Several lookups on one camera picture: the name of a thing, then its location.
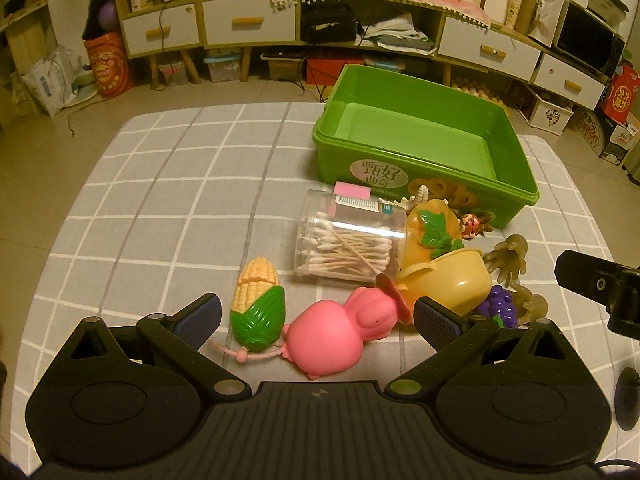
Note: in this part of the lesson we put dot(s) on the black microwave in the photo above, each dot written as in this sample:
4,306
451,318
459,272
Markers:
585,40

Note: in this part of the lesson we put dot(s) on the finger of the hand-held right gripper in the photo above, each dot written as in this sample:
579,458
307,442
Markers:
595,280

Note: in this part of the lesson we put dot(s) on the dried starfish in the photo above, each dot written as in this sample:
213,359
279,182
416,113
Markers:
419,195

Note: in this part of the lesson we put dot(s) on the tall cardboard tube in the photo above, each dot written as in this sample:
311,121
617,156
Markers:
517,0

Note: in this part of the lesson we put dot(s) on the pile of folded clothes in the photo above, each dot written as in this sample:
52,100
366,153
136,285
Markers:
395,30

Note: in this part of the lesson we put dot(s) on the white carton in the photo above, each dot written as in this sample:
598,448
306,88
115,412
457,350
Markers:
547,17

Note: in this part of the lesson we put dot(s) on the toy corn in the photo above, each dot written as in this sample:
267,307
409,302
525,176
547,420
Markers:
260,315

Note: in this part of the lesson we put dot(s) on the yellow toy pot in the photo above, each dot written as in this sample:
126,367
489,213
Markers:
450,280

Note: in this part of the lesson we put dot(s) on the round printed tin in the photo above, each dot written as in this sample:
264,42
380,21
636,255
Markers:
587,132

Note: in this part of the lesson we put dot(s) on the purple ball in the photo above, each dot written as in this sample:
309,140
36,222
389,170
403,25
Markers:
107,15

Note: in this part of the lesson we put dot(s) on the clear cotton swab container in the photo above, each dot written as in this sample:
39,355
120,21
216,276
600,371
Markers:
350,250

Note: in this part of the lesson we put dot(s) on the black bag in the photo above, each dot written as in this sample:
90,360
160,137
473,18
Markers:
327,22

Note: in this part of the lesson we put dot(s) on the white drawer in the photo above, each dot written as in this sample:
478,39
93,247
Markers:
250,20
160,30
490,47
570,82

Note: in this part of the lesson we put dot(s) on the grey checked tablecloth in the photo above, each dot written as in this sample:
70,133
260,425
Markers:
150,185

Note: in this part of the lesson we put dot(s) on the white printed storage box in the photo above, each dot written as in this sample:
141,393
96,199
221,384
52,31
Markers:
550,112

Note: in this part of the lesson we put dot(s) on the red gift box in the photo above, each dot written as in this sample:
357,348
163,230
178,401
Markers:
622,92

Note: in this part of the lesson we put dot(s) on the translucent sticky hand toy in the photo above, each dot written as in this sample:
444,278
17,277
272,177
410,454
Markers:
507,260

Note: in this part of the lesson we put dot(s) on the white plastic bag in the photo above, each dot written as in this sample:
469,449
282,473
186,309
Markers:
50,85

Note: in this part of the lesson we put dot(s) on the green plastic bin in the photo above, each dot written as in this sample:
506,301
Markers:
425,125

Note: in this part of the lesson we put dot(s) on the purple toy grapes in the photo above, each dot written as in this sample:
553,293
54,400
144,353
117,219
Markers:
500,302

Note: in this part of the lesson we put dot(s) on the printed cardboard carton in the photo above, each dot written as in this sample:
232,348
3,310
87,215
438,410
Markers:
620,140

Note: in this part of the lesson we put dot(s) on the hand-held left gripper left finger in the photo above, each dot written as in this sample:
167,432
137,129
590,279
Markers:
200,317

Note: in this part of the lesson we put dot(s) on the egg tray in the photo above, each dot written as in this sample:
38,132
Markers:
475,91

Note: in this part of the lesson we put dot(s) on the clear storage box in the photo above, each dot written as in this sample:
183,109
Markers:
385,64
225,70

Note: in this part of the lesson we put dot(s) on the pink rubber animal toy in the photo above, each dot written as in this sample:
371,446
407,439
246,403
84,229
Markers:
325,340

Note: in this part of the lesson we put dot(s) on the small figurine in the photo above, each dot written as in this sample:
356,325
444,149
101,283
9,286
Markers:
472,222

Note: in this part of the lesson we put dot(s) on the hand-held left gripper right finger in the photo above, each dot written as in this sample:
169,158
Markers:
435,324

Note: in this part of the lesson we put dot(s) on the wooden shelf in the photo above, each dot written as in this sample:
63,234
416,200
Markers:
25,35

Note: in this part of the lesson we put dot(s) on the orange printed bag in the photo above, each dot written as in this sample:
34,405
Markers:
107,65

